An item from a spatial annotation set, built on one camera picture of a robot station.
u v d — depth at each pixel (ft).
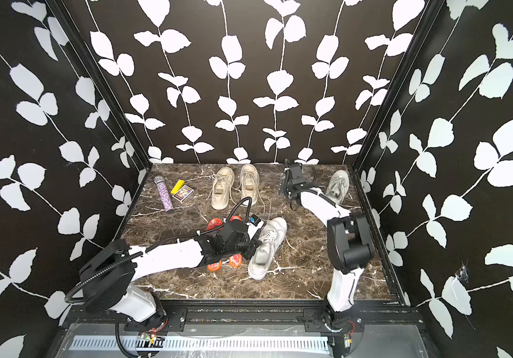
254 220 2.40
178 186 3.64
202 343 2.30
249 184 3.56
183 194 3.52
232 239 2.13
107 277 1.39
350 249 1.62
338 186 3.32
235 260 2.82
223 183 3.40
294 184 2.44
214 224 3.21
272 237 2.75
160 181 3.56
